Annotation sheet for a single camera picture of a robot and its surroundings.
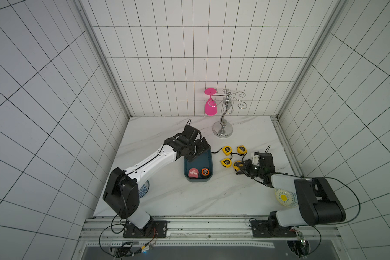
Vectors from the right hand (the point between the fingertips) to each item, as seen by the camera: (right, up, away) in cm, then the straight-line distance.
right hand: (232, 164), depth 91 cm
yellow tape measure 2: (-2, +7, +8) cm, 11 cm away
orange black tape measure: (-16, -3, -4) cm, 17 cm away
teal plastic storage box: (-17, +2, +3) cm, 17 cm away
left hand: (-18, +8, -10) cm, 22 cm away
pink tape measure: (-23, -5, -2) cm, 23 cm away
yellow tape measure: (+8, +7, +8) cm, 13 cm away
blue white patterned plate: (-50, -12, -6) cm, 51 cm away
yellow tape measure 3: (-3, +1, +1) cm, 4 cm away
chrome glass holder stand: (-3, +21, +19) cm, 28 cm away
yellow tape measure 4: (+2, -1, -1) cm, 2 cm away
